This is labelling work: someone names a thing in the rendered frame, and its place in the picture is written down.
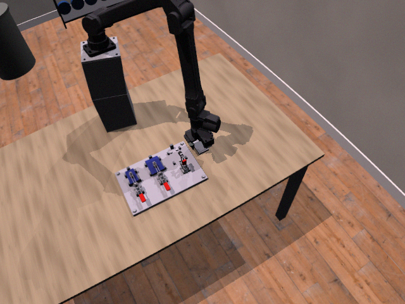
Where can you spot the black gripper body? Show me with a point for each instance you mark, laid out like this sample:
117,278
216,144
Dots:
188,136

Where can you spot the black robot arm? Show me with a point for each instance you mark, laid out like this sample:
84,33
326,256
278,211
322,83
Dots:
177,14

